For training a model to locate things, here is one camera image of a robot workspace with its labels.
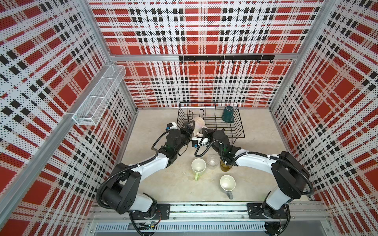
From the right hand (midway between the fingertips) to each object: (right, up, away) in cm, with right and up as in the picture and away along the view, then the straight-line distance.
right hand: (206, 126), depth 84 cm
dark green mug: (+18, +7, +23) cm, 30 cm away
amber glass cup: (+11, -25, +4) cm, 28 cm away
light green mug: (-5, -23, +2) cm, 24 cm away
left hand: (-6, 0, -1) cm, 6 cm away
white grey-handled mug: (+12, -32, -2) cm, 34 cm away
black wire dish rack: (+11, +8, +31) cm, 34 cm away
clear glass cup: (+5, -21, +5) cm, 22 cm away
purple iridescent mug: (-4, +2, -2) cm, 5 cm away
